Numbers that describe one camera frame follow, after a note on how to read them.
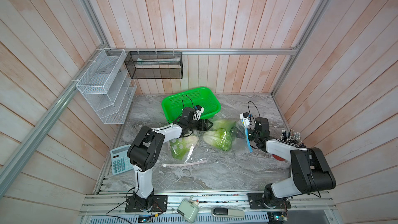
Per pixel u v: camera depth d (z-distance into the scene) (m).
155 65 1.04
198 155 0.89
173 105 1.11
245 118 0.83
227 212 0.67
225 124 0.90
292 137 0.76
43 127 0.51
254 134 0.76
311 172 0.45
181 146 0.85
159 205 0.73
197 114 0.87
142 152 0.52
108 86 0.72
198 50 0.96
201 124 0.83
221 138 0.86
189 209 0.68
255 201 0.73
